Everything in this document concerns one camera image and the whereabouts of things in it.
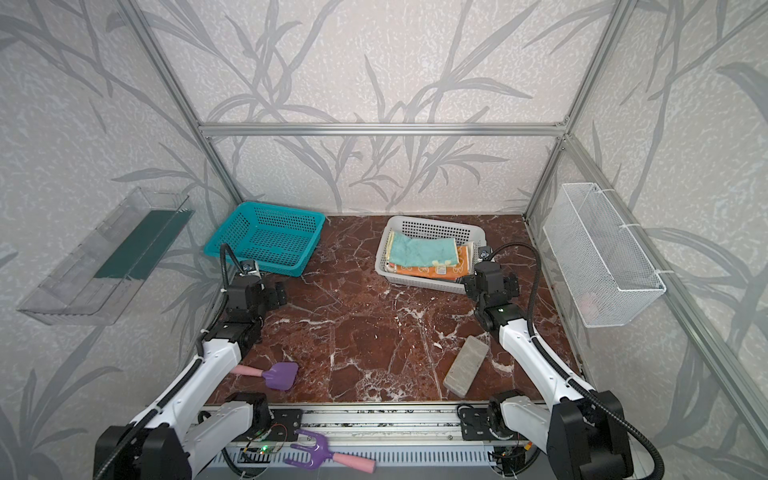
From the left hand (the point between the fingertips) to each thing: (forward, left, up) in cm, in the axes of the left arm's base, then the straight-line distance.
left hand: (267, 275), depth 84 cm
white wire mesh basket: (-11, -81, +21) cm, 85 cm away
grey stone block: (-21, -57, -12) cm, 62 cm away
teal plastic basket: (+25, +7, -16) cm, 30 cm away
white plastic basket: (+22, -64, -8) cm, 68 cm away
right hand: (+3, -65, +2) cm, 65 cm away
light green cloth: (+14, -45, -8) cm, 48 cm away
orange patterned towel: (+8, -52, -9) cm, 53 cm away
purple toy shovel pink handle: (-24, -5, -15) cm, 28 cm away
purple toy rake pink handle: (-41, -19, -15) cm, 48 cm away
